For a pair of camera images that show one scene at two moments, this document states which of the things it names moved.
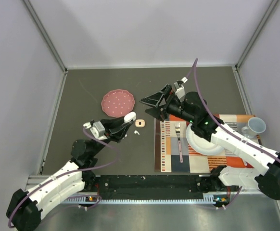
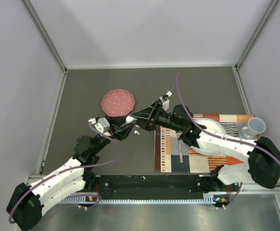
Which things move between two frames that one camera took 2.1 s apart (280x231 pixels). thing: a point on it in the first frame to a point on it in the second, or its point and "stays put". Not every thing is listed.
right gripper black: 156,100 to 152,112
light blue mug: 255,125 stays put
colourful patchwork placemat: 173,152 stays put
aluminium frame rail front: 34,182 stays put
